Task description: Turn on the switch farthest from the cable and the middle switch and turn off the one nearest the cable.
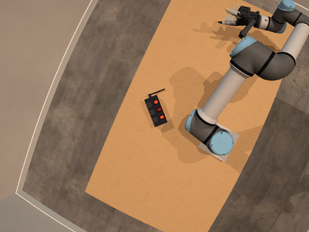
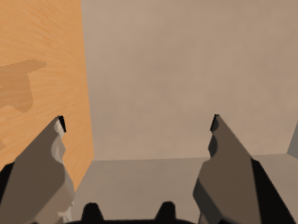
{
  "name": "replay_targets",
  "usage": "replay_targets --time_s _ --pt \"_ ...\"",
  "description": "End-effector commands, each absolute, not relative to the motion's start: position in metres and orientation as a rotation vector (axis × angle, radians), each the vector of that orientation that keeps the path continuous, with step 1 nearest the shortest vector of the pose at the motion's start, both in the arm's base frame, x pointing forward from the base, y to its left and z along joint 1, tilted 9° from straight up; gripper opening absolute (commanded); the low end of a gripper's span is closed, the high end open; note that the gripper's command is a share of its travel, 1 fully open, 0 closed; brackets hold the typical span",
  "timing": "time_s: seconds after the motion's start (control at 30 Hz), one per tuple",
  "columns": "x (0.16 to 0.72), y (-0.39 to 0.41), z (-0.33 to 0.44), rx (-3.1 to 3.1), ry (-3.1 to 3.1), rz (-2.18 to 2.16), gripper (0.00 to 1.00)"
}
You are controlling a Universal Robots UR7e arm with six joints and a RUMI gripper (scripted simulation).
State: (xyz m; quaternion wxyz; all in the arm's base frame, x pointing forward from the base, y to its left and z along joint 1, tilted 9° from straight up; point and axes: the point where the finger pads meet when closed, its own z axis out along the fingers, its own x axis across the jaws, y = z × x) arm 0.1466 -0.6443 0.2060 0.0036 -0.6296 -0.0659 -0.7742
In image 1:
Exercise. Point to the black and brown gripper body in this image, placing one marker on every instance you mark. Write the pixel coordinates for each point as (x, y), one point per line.
(249, 15)

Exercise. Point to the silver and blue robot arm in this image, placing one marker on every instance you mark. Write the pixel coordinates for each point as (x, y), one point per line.
(249, 57)

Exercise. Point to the black power strip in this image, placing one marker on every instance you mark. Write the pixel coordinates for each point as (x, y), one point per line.
(155, 110)

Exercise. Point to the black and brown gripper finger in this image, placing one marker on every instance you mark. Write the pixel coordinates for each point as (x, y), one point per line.
(229, 21)
(236, 13)

